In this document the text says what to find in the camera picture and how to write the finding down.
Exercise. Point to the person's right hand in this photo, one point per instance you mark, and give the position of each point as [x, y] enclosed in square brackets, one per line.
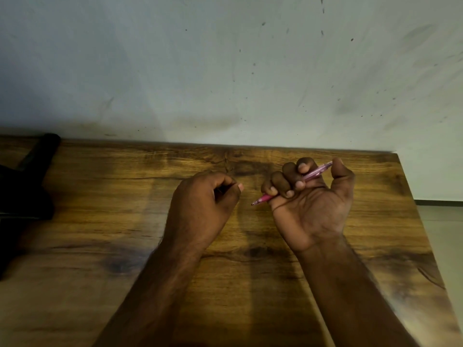
[314, 213]

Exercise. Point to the person's left hand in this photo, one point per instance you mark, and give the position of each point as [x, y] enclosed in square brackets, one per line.
[200, 213]

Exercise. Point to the person's left forearm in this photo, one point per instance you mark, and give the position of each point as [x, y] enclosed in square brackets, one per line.
[148, 303]

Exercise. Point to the pink mechanical pencil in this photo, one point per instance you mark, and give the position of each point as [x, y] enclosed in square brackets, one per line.
[264, 199]

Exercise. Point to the dark skirting board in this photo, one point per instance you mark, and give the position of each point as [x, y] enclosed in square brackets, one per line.
[439, 203]

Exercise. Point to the person's right forearm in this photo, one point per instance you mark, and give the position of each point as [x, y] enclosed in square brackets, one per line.
[358, 303]

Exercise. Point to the black stand base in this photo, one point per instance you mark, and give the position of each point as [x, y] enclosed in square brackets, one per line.
[25, 184]

